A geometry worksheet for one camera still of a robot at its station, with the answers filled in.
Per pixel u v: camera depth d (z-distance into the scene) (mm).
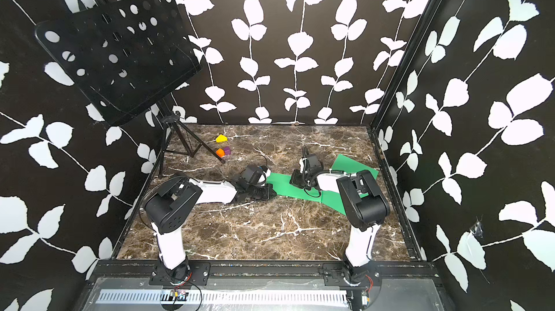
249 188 767
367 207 497
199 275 758
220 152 1067
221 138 1143
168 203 498
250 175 764
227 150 1074
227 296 702
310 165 798
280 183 992
